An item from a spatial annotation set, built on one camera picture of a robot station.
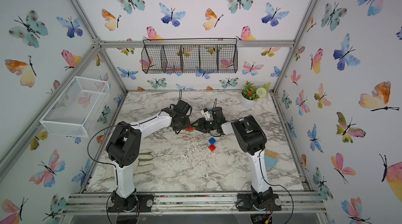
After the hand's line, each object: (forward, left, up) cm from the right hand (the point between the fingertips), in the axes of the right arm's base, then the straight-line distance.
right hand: (194, 125), depth 96 cm
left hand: (0, +3, 0) cm, 3 cm away
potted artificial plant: (+18, -34, +10) cm, 40 cm away
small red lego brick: (-12, -12, -4) cm, 17 cm away
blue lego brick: (-8, -11, -3) cm, 14 cm away
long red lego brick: (-2, +2, -1) cm, 3 cm away
